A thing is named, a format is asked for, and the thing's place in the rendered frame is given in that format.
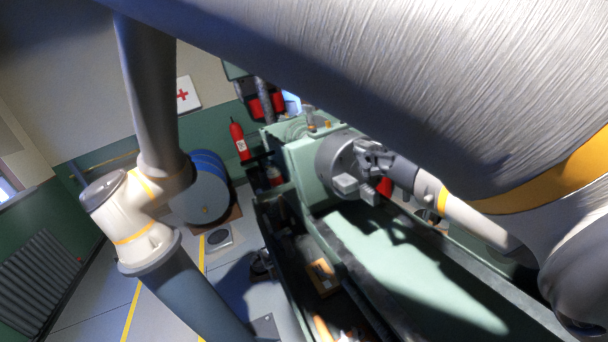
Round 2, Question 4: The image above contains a grey lever with brass collar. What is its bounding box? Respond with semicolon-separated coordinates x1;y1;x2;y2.
303;104;319;134

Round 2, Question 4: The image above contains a dark grey lathe tray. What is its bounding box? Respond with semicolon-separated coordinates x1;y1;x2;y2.
251;189;381;342

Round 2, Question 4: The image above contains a window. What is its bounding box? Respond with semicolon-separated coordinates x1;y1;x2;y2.
0;158;39;211

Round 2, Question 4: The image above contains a grey square plate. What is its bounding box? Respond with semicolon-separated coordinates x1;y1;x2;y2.
249;312;282;342

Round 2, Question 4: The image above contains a brown floor mat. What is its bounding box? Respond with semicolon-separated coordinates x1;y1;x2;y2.
187;201;244;237

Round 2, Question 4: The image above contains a dark grey ribbed radiator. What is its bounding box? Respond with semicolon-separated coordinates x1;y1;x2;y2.
0;227;83;340

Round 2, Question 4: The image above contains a wooden handled steel file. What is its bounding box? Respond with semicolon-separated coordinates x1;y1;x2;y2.
310;313;337;342

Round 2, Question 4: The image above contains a grey round lathe chuck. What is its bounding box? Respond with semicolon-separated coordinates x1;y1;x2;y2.
314;130;388;203

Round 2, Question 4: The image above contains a red fire extinguisher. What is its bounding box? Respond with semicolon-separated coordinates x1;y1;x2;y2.
228;116;253;164

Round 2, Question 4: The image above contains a green lathe body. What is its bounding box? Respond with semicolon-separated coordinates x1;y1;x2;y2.
253;109;578;342

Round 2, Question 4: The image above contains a grey steel chuck jaw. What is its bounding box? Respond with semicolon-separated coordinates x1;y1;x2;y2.
332;173;361;196
359;182;382;207

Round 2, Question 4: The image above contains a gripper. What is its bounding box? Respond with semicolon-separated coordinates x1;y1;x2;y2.
353;137;421;192

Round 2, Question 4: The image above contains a white first-aid sign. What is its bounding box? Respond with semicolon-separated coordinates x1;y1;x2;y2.
176;74;204;117

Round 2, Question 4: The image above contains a blue steel drum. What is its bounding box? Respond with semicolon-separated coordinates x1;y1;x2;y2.
167;148;233;227

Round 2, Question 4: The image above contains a red can with grey top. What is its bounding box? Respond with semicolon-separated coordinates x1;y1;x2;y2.
265;163;286;188

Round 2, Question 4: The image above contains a red knob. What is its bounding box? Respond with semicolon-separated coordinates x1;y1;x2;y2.
375;176;394;200

